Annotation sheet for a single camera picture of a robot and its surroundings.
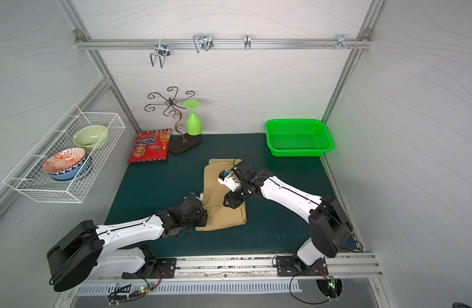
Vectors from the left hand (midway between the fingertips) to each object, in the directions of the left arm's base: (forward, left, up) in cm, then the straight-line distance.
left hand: (208, 217), depth 85 cm
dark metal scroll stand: (+46, +20, 0) cm, 50 cm away
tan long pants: (0, -5, +3) cm, 6 cm away
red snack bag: (+41, +40, +2) cm, 57 cm away
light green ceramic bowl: (+18, +45, +32) cm, 58 cm away
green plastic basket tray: (+52, -49, -1) cm, 72 cm away
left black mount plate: (-20, +14, -1) cm, 24 cm away
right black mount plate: (-20, -33, +8) cm, 39 cm away
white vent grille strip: (-26, +3, -3) cm, 26 cm away
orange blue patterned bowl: (+4, +44, +33) cm, 55 cm away
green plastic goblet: (+38, +10, +21) cm, 44 cm away
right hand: (+5, -9, +8) cm, 13 cm away
